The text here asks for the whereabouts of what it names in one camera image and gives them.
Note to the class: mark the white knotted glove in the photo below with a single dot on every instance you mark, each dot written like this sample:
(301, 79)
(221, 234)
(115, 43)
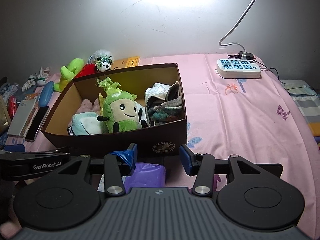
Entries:
(37, 79)

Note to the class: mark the lime green mesh cloth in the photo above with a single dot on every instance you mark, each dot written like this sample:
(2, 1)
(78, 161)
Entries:
(109, 86)

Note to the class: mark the red small object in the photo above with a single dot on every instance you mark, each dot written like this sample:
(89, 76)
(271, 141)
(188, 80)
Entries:
(12, 106)

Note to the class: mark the black charger plug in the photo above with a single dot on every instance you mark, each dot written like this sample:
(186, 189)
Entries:
(243, 56)

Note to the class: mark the red plush toy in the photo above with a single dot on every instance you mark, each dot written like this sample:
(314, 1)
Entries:
(88, 69)

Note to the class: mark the lime green plush toy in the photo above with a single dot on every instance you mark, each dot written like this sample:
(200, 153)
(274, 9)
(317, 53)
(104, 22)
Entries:
(68, 73)

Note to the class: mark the white blue power strip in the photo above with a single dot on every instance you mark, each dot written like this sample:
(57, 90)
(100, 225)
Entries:
(237, 69)

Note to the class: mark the panda plush with fluff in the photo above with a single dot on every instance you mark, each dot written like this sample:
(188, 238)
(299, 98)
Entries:
(102, 59)

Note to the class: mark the orange booklet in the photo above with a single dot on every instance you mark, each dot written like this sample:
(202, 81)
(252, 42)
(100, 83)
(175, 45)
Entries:
(36, 97)

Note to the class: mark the yellow chinese book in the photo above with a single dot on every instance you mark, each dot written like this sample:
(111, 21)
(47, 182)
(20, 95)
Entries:
(126, 63)

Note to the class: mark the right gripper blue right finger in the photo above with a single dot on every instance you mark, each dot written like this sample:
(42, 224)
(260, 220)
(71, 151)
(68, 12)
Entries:
(189, 160)

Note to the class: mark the brown cardboard box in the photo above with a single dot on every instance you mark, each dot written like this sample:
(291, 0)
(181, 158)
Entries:
(153, 142)

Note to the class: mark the yellow knotted towel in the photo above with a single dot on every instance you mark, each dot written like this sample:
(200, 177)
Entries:
(101, 101)

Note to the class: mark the green plush vegetable toy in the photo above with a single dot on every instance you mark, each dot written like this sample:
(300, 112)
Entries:
(119, 112)

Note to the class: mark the pink plush toy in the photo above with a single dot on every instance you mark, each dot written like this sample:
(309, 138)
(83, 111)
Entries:
(88, 106)

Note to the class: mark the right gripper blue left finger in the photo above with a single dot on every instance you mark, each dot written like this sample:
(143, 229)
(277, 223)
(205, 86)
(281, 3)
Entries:
(126, 159)

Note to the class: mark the multicolour knotted sock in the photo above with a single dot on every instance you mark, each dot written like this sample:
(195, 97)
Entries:
(159, 112)

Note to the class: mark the pink printed bedsheet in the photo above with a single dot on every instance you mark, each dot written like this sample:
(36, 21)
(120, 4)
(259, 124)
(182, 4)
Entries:
(255, 119)

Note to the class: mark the striped blanket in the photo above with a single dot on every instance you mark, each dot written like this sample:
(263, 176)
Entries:
(307, 101)

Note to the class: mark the black smartphone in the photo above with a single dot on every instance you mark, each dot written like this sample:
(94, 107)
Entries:
(37, 123)

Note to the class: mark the blue glasses case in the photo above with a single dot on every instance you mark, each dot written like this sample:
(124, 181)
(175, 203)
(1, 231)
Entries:
(46, 94)

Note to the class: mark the black phone on stand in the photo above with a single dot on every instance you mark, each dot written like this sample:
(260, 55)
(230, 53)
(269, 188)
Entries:
(223, 167)

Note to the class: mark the purple tissue pack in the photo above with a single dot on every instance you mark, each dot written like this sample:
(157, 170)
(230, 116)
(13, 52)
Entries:
(145, 175)

